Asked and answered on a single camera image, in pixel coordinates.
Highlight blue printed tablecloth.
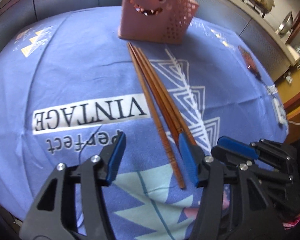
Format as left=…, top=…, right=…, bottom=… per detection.
left=0, top=5, right=289, bottom=240

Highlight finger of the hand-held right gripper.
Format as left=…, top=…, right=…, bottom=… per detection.
left=211, top=135, right=298, bottom=167
left=250, top=165, right=295, bottom=184

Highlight white power strip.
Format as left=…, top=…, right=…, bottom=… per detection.
left=272, top=97, right=288, bottom=126

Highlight brown wooden chopstick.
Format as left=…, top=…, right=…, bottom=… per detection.
left=137, top=47, right=198, bottom=147
left=127, top=42, right=186, bottom=189
left=131, top=44, right=182, bottom=144

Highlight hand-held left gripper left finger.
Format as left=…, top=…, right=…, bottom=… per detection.
left=19, top=131, right=127, bottom=240

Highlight pink plastic utensil holder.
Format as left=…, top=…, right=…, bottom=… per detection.
left=117, top=0, right=199, bottom=45

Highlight steel wok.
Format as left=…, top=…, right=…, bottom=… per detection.
left=276, top=11, right=294, bottom=36

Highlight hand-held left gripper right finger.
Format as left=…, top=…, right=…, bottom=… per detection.
left=178, top=132, right=287, bottom=240

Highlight wooden side cabinet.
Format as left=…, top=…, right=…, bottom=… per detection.
left=275, top=65, right=300, bottom=143

